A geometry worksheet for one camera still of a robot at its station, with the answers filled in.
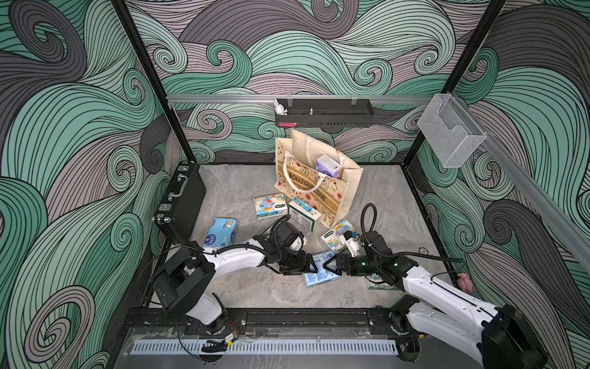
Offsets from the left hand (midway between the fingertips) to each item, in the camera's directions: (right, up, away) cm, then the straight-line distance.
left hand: (312, 270), depth 78 cm
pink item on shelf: (-9, +54, +12) cm, 56 cm away
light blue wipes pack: (+4, -1, 0) cm, 4 cm away
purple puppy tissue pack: (+6, +37, +5) cm, 38 cm away
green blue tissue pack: (-2, +17, +14) cm, 22 cm away
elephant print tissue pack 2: (+8, +8, +9) cm, 15 cm away
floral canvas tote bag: (-5, +33, +20) cm, 39 cm away
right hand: (+6, 0, 0) cm, 6 cm away
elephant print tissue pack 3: (+23, -6, 0) cm, 24 cm away
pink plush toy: (+56, -6, +3) cm, 56 cm away
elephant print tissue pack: (-16, +20, +19) cm, 32 cm away
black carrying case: (-48, +21, +3) cm, 53 cm away
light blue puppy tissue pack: (-35, +11, +11) cm, 39 cm away
